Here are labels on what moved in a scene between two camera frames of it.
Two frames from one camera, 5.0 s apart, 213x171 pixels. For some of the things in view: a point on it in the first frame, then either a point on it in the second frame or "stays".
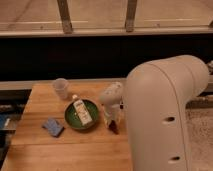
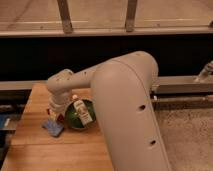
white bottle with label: x=81 y=111 stays
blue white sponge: x=53 y=127 stays
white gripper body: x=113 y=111 -> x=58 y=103
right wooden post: x=130 y=15 stays
